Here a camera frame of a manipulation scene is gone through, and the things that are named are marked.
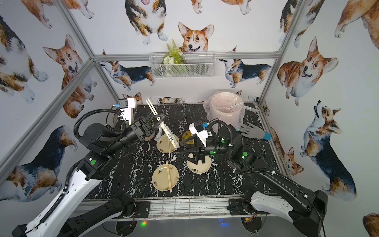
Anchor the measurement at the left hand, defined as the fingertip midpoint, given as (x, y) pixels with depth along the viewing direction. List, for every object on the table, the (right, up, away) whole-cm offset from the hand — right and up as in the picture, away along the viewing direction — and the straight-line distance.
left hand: (165, 117), depth 48 cm
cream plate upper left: (-12, -18, +48) cm, 52 cm away
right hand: (+4, -12, +6) cm, 14 cm away
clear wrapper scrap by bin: (+39, +5, +36) cm, 53 cm away
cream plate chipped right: (+12, -30, +39) cm, 51 cm away
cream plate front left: (-11, -34, +36) cm, 51 cm away
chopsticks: (-6, -33, +34) cm, 48 cm away
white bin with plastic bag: (+29, +7, +47) cm, 56 cm away
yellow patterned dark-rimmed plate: (+6, -7, +14) cm, 17 cm away
